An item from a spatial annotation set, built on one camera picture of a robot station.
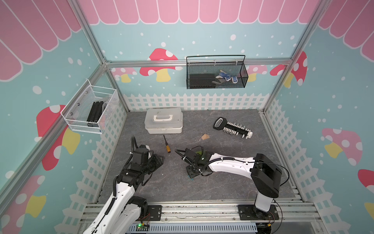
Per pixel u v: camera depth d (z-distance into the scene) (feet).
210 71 3.07
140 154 1.95
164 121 3.20
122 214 1.90
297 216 2.43
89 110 2.34
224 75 2.93
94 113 2.29
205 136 3.38
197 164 2.09
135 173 1.88
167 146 3.26
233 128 3.49
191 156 2.15
